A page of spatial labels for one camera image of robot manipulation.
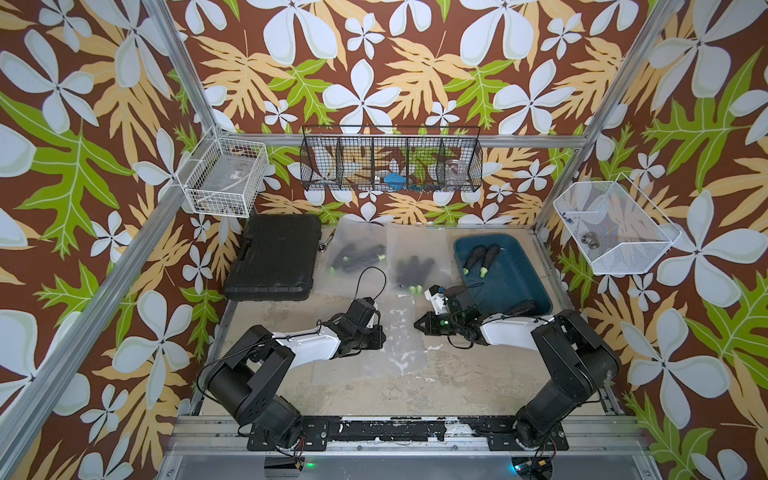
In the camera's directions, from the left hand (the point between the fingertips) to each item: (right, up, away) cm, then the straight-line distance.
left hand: (387, 334), depth 90 cm
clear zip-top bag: (-8, +15, +10) cm, 20 cm away
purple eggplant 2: (+10, +19, +14) cm, 25 cm away
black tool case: (-36, +23, +8) cm, 44 cm away
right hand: (+8, +3, +1) cm, 9 cm away
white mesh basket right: (+65, +31, -8) cm, 72 cm away
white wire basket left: (-47, +47, -5) cm, 67 cm away
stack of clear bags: (+5, -6, -2) cm, 8 cm away
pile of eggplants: (+34, +25, +18) cm, 46 cm away
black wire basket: (+2, +56, +6) cm, 57 cm away
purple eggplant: (-12, +24, +17) cm, 32 cm away
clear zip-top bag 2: (+8, +30, +25) cm, 40 cm away
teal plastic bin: (+44, +16, +15) cm, 49 cm away
